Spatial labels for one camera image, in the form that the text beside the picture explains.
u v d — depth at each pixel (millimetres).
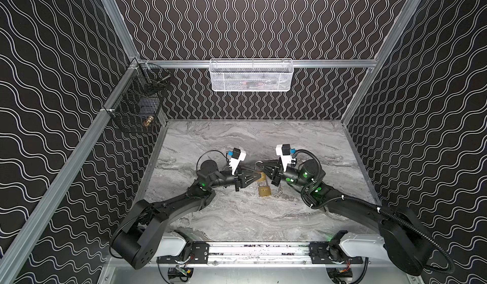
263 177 708
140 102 922
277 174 637
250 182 698
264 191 904
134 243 419
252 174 702
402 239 413
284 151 630
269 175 686
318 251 741
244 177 675
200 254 748
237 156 662
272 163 685
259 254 752
